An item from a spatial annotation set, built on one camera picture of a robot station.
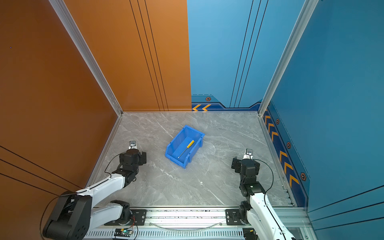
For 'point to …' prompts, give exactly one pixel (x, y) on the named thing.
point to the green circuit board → (123, 232)
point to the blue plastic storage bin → (179, 142)
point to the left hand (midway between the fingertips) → (134, 151)
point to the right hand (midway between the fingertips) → (243, 158)
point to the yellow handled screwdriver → (191, 144)
